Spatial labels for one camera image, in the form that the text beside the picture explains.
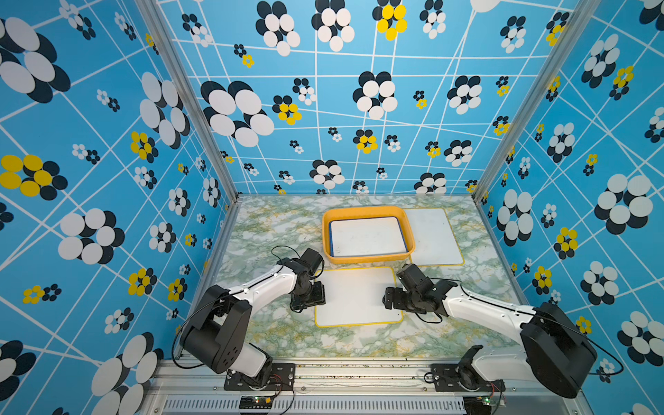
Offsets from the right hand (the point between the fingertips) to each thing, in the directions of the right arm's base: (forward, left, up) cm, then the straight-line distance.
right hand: (395, 300), depth 87 cm
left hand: (-1, +25, +1) cm, 25 cm away
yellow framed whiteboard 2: (+24, -19, -1) cm, 31 cm away
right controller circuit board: (-29, -19, -1) cm, 34 cm away
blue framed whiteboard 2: (+28, +9, -1) cm, 29 cm away
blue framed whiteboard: (+28, +9, -1) cm, 29 cm away
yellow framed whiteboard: (+1, +14, 0) cm, 14 cm away
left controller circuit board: (-28, +43, -3) cm, 51 cm away
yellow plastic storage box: (+36, +22, +4) cm, 43 cm away
